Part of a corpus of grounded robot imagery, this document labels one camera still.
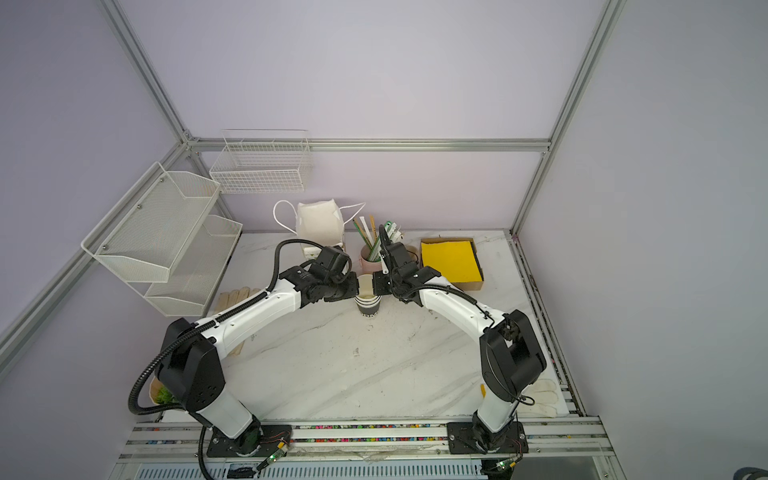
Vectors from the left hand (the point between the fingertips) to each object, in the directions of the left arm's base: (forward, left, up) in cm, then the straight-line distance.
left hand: (356, 289), depth 85 cm
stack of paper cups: (-3, -3, -4) cm, 6 cm away
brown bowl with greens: (-27, +47, -6) cm, 54 cm away
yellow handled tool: (-23, -36, -15) cm, 46 cm away
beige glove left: (+5, +45, -15) cm, 48 cm away
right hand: (+3, -5, +1) cm, 6 cm away
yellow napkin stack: (+21, -33, -12) cm, 41 cm away
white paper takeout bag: (+26, +15, +1) cm, 30 cm away
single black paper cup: (-3, -3, +7) cm, 8 cm away
